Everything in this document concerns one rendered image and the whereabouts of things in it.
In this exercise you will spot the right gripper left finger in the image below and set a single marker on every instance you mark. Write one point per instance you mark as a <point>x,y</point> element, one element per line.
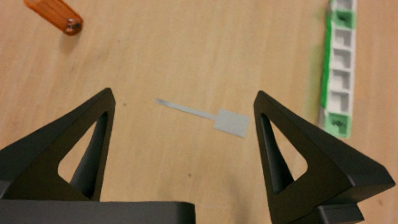
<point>29,166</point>

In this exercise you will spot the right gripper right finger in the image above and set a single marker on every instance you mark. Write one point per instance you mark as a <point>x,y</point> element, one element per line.
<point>337,174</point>

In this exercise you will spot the orange translucent pill bottle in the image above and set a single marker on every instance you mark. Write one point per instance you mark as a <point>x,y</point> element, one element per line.
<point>60,14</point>

